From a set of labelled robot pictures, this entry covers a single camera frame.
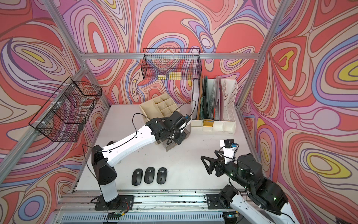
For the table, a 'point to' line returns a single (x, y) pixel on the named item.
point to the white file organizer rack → (212, 106)
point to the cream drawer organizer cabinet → (162, 106)
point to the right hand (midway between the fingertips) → (209, 159)
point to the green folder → (204, 107)
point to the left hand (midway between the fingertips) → (184, 135)
